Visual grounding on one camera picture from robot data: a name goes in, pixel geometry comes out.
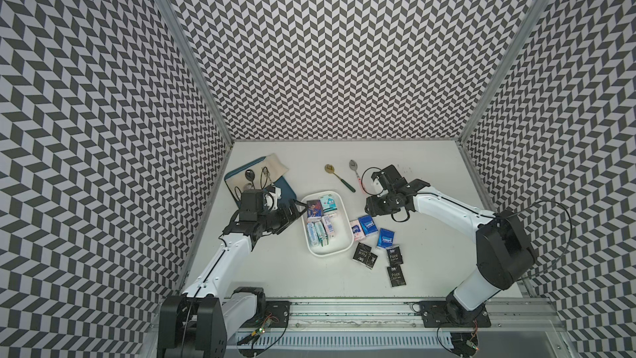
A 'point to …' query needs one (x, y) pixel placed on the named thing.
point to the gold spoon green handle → (330, 169)
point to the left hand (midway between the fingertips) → (301, 214)
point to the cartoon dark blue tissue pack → (314, 208)
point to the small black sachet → (371, 260)
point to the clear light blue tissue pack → (313, 235)
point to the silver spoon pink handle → (354, 166)
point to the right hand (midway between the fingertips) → (373, 212)
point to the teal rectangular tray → (281, 185)
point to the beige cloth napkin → (260, 176)
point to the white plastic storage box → (343, 238)
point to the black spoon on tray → (250, 176)
